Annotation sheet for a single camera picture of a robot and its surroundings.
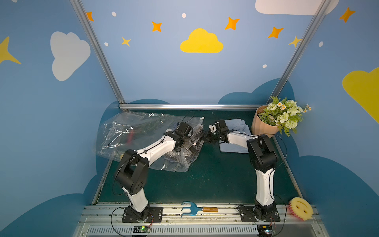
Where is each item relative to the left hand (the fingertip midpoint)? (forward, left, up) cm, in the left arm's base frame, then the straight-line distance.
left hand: (186, 140), depth 92 cm
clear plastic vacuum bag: (+11, +36, -5) cm, 38 cm away
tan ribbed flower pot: (+11, -49, +2) cm, 51 cm away
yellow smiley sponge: (-35, -61, -7) cm, 71 cm away
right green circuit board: (-45, -40, -9) cm, 61 cm away
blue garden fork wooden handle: (-37, -6, -8) cm, 38 cm away
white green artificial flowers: (+8, -56, +18) cm, 59 cm away
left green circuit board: (-46, +20, -10) cm, 51 cm away
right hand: (+7, -11, -5) cm, 14 cm away
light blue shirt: (+21, -38, -8) cm, 44 cm away
